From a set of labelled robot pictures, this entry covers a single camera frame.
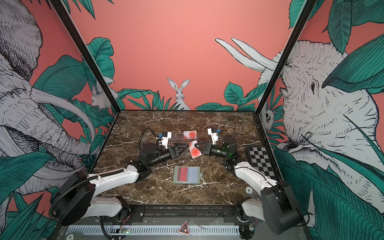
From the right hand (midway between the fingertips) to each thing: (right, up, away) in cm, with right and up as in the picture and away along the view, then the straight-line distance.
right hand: (194, 146), depth 75 cm
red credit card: (-3, +4, +21) cm, 21 cm away
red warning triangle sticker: (-5, -39, -5) cm, 39 cm away
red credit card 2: (-8, -18, +14) cm, 24 cm away
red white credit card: (0, -3, +1) cm, 4 cm away
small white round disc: (+31, -26, +7) cm, 40 cm away
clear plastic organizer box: (-9, +1, +21) cm, 22 cm away
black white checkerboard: (+41, -10, +16) cm, 45 cm away
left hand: (-3, 0, -2) cm, 4 cm away
